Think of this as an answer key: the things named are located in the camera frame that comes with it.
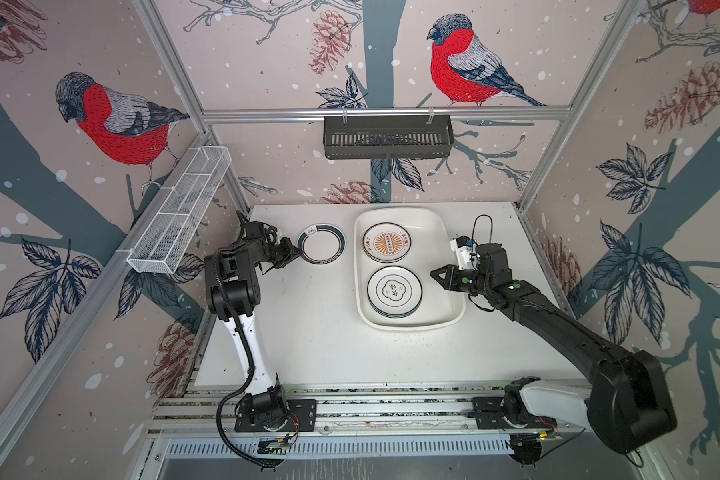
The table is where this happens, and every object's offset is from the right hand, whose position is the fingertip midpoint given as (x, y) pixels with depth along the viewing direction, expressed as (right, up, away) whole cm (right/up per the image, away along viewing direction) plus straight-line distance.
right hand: (431, 275), depth 83 cm
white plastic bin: (+5, +6, +23) cm, 24 cm away
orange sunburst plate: (-11, +9, +24) cm, 28 cm away
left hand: (-42, +6, +21) cm, 48 cm away
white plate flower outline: (-9, -7, +12) cm, 17 cm away
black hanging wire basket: (-11, +46, +22) cm, 52 cm away
